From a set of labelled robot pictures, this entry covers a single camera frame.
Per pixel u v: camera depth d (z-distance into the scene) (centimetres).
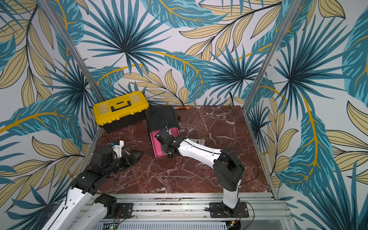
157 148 85
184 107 120
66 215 44
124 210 74
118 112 94
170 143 64
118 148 68
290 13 70
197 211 76
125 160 64
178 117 110
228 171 46
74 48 84
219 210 72
